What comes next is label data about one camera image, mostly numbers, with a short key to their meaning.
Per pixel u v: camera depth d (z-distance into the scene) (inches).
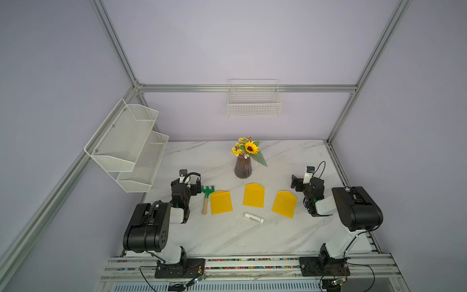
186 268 28.1
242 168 42.3
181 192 28.2
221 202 38.3
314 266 28.7
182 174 31.1
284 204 36.6
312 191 30.2
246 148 32.2
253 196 37.8
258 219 33.8
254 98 36.9
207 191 37.8
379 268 29.3
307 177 33.7
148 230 17.6
